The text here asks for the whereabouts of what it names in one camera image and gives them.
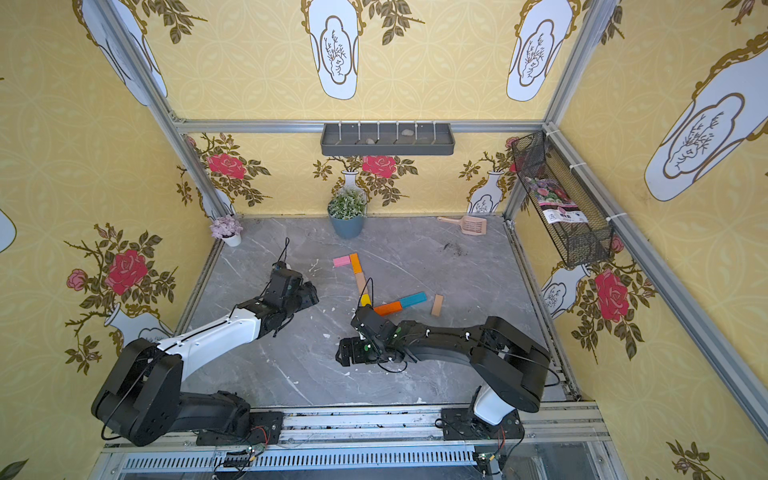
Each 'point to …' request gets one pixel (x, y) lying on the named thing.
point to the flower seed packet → (555, 203)
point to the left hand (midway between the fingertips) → (312, 291)
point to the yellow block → (365, 299)
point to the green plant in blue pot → (347, 212)
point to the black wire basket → (577, 227)
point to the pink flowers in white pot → (228, 229)
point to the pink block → (340, 261)
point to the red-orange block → (388, 308)
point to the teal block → (413, 299)
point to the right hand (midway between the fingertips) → (349, 364)
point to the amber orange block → (356, 263)
